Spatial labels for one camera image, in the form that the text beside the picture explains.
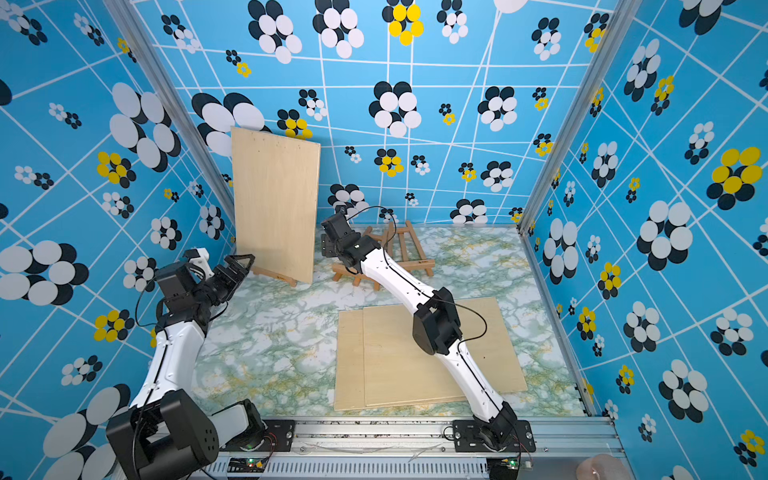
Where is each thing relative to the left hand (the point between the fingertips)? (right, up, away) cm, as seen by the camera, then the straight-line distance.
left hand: (250, 262), depth 80 cm
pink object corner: (+87, -47, -12) cm, 100 cm away
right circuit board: (+66, -48, -11) cm, 82 cm away
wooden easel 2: (+20, -4, +24) cm, 31 cm away
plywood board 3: (+27, -34, +1) cm, 43 cm away
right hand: (+22, +7, +13) cm, 26 cm away
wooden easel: (-3, -4, +18) cm, 18 cm away
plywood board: (+4, +19, +9) cm, 21 cm away
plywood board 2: (+40, -31, +3) cm, 51 cm away
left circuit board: (+3, -49, -8) cm, 50 cm away
